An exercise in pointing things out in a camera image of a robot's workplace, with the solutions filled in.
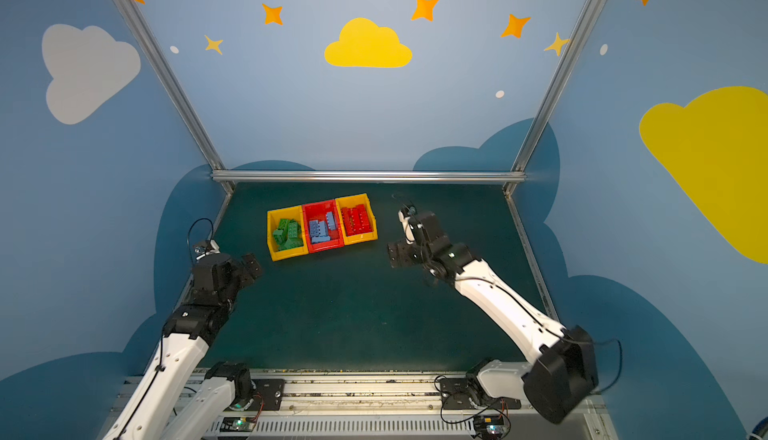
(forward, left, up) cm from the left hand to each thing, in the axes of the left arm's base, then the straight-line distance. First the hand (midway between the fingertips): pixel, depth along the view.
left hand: (243, 262), depth 79 cm
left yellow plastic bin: (+27, -6, -12) cm, 30 cm away
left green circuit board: (-34, -3, -18) cm, 39 cm away
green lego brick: (+19, -2, -13) cm, 23 cm away
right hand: (+6, -45, +3) cm, 45 cm away
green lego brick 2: (+15, -7, -13) cm, 21 cm away
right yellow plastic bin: (+33, -26, -12) cm, 44 cm away
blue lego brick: (+18, -15, -15) cm, 28 cm away
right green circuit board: (-34, -64, -18) cm, 75 cm away
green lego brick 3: (+22, -6, -14) cm, 26 cm away
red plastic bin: (+29, -13, -13) cm, 34 cm away
